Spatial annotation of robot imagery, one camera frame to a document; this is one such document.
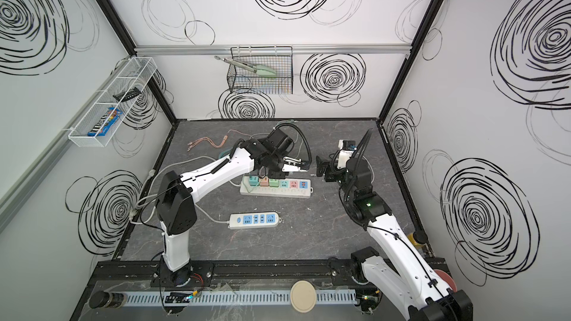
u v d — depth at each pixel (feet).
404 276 1.37
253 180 2.93
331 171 2.21
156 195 1.67
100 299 2.01
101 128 2.29
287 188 3.00
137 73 2.71
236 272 2.47
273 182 2.92
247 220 2.71
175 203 1.56
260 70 3.03
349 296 2.32
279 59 3.07
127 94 2.51
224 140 3.56
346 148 2.11
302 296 2.12
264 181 2.93
